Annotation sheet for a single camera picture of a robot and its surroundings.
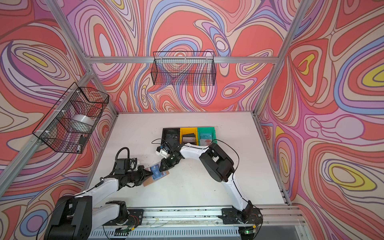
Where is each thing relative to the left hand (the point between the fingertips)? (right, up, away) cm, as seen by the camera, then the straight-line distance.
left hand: (154, 172), depth 87 cm
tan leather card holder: (-2, -4, -3) cm, 5 cm away
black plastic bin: (+8, +20, +15) cm, 27 cm away
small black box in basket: (-32, +20, -14) cm, 40 cm away
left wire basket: (-36, +28, -17) cm, 48 cm away
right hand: (+6, -1, +2) cm, 6 cm away
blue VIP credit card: (0, +1, +2) cm, 2 cm away
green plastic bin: (+33, +25, +14) cm, 43 cm away
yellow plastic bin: (+17, +24, +14) cm, 32 cm away
